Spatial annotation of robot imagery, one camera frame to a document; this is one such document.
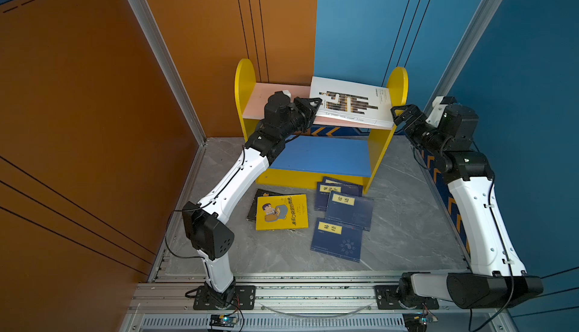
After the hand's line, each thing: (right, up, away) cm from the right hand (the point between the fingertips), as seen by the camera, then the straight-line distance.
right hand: (394, 115), depth 67 cm
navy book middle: (-2, -39, +22) cm, 45 cm away
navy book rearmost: (-8, -25, +29) cm, 40 cm away
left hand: (-21, +5, 0) cm, 21 cm away
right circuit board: (+8, -64, +3) cm, 65 cm away
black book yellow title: (-48, -35, +25) cm, 64 cm away
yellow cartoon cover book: (-35, -35, +24) cm, 55 cm away
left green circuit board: (-53, -64, +4) cm, 84 cm away
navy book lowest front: (-14, -44, +19) cm, 50 cm away
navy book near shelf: (-9, -33, +25) cm, 42 cm away
